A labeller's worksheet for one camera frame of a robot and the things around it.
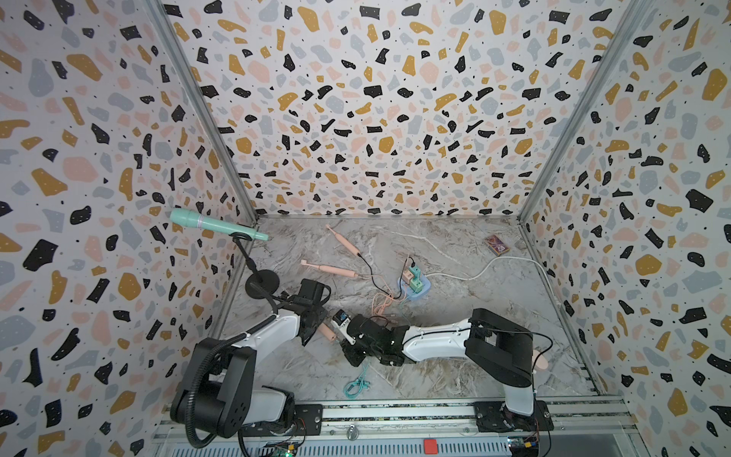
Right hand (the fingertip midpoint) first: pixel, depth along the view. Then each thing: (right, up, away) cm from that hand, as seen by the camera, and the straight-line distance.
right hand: (345, 345), depth 84 cm
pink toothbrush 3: (-4, +31, +28) cm, 42 cm away
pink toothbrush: (-5, +4, +2) cm, 7 cm away
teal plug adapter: (+22, +21, +11) cm, 33 cm away
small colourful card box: (+57, +30, +29) cm, 70 cm away
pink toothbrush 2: (-8, +21, +20) cm, 30 cm away
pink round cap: (+59, -5, +1) cm, 59 cm away
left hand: (-7, +7, +7) cm, 12 cm away
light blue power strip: (+19, +14, +13) cm, 27 cm away
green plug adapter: (+22, +16, +8) cm, 29 cm away
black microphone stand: (-30, +17, +13) cm, 37 cm away
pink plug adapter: (+19, +19, +10) cm, 29 cm away
